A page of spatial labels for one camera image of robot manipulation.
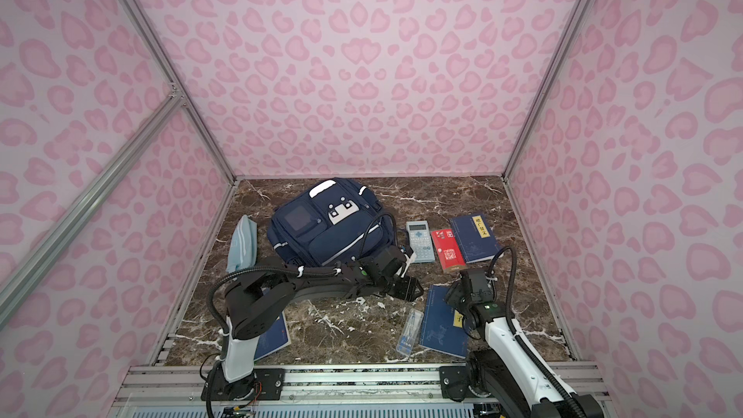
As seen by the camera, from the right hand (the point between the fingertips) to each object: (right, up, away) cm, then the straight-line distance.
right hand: (455, 295), depth 86 cm
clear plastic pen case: (-14, -8, -6) cm, 17 cm away
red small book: (0, +12, +12) cm, 17 cm away
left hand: (-10, +3, -1) cm, 10 cm away
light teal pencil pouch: (-67, +12, +9) cm, 69 cm away
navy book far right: (+11, +15, +15) cm, 24 cm away
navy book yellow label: (-4, -7, -5) cm, 9 cm away
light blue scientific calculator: (-8, +15, +14) cm, 22 cm away
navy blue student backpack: (-40, +20, +14) cm, 47 cm away
